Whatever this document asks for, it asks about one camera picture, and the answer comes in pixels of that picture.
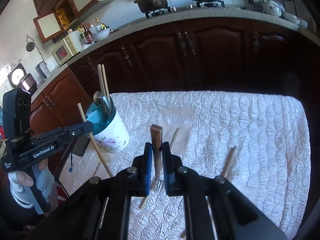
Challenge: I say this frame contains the wooden handled fork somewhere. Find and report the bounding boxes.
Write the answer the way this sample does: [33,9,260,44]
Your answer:
[150,124,163,192]

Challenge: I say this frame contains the light chopstick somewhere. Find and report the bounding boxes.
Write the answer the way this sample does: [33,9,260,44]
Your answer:
[97,64,106,96]
[77,103,113,178]
[101,64,112,112]

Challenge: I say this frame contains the metal spoon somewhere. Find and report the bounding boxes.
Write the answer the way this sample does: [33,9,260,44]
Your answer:
[93,91,106,118]

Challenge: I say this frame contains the dark wooden kitchen cabinets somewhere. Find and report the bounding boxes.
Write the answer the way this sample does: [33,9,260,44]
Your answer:
[30,18,319,133]

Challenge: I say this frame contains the grey kitchen countertop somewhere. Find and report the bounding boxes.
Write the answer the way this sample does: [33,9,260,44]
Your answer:
[30,4,320,103]

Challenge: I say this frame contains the left white gloved hand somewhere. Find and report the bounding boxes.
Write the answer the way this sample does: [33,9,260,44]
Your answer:
[8,159,59,210]

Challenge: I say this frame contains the white cup teal rim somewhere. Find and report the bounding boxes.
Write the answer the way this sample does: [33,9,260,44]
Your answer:
[86,99,130,153]

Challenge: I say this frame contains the rice cooker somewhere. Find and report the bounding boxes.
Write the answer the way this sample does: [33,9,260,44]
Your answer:
[8,63,37,94]

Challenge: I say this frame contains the steel kettle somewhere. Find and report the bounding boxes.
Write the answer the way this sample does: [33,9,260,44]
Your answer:
[35,61,51,81]

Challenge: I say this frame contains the white quilted table cloth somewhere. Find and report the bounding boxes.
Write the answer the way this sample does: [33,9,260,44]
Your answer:
[58,90,312,240]

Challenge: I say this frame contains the cream microwave oven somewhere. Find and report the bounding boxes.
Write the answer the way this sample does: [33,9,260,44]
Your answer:
[52,30,84,66]

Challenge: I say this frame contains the sauce bottle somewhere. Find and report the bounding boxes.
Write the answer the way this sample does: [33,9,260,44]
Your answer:
[82,23,93,44]

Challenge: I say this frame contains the white bowl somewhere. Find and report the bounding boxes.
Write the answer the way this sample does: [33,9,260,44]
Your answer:
[92,28,110,42]

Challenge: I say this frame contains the gas stove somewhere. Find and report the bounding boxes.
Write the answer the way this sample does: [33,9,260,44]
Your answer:
[145,1,225,19]

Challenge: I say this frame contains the speckled cooking pot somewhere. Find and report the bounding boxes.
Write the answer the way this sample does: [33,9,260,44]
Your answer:
[134,0,168,14]

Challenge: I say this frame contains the upper wooden wall cabinet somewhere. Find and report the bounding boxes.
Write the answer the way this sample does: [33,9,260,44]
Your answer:
[33,0,114,43]

